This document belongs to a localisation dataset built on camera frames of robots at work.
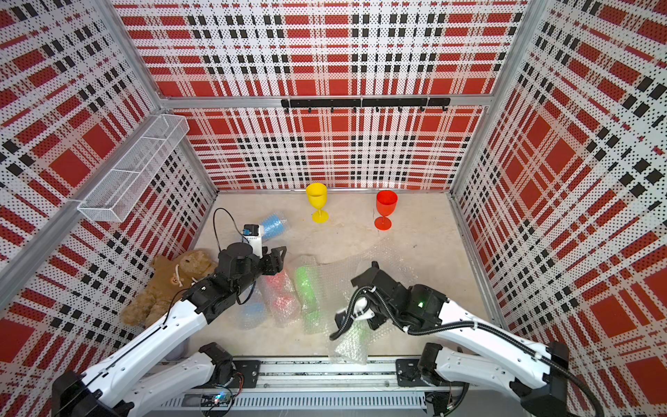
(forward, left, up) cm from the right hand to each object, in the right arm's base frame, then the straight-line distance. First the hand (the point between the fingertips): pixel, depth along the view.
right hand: (368, 286), depth 73 cm
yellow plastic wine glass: (+41, +19, -4) cm, 45 cm away
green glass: (-13, +5, -10) cm, 17 cm away
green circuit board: (-25, +41, -16) cm, 51 cm away
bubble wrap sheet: (+8, +11, -14) cm, 19 cm away
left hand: (+12, +27, +2) cm, 29 cm away
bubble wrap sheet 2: (+14, +20, -11) cm, 27 cm away
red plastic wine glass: (+35, -9, -3) cm, 36 cm away
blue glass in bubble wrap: (+30, +35, -11) cm, 48 cm away
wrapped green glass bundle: (+2, +18, -10) cm, 20 cm away
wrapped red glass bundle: (0, +27, -9) cm, 28 cm away
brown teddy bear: (+7, +65, -9) cm, 66 cm away
